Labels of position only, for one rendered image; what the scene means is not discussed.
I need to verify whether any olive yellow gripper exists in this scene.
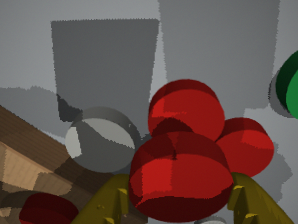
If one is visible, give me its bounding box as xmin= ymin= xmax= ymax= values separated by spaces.
xmin=70 ymin=172 xmax=294 ymax=224

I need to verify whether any green disc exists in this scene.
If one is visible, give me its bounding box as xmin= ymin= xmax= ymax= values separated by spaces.
xmin=275 ymin=50 xmax=298 ymax=119

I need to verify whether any red disc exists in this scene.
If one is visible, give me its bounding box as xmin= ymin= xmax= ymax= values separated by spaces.
xmin=19 ymin=193 xmax=79 ymax=224
xmin=148 ymin=79 xmax=225 ymax=142
xmin=128 ymin=131 xmax=234 ymax=223
xmin=215 ymin=117 xmax=274 ymax=177

